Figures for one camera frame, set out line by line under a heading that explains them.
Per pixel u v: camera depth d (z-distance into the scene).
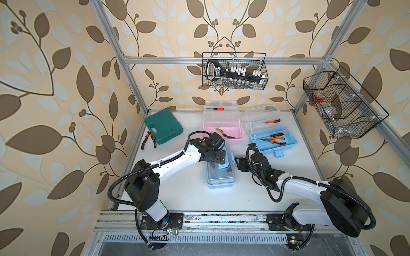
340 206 0.42
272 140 1.02
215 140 0.65
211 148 0.61
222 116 1.16
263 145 1.01
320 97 0.80
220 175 0.82
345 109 0.75
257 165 0.66
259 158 0.66
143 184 0.43
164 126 1.09
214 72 0.87
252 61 0.91
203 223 0.75
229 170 0.81
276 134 1.02
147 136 1.06
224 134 1.07
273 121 1.02
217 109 1.06
